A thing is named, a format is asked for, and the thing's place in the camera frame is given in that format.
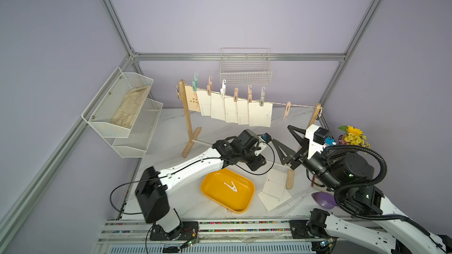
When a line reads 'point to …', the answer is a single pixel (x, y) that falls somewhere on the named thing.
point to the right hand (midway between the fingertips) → (280, 136)
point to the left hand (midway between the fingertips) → (260, 162)
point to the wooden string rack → (193, 131)
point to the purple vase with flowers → (352, 136)
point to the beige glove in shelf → (126, 113)
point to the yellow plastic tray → (229, 189)
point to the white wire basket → (245, 66)
